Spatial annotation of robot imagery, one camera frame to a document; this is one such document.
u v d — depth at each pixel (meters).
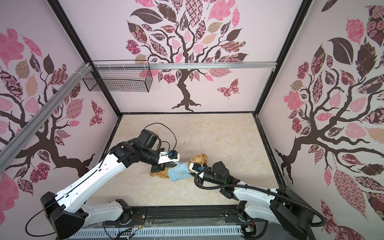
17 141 0.52
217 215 0.75
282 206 0.42
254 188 0.52
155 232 0.70
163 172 0.74
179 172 0.70
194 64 0.95
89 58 0.87
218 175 0.61
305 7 0.69
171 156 0.57
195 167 0.62
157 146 0.59
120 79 1.22
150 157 0.58
